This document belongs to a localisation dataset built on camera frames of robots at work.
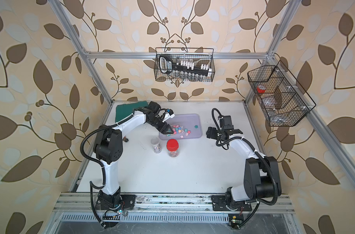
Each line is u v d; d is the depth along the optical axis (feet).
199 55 2.99
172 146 2.70
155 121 2.66
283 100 2.69
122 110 3.73
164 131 2.72
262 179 1.40
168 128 2.83
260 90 2.69
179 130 3.08
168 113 2.80
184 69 2.80
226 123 2.31
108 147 1.75
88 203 2.51
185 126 3.36
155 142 2.86
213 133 2.64
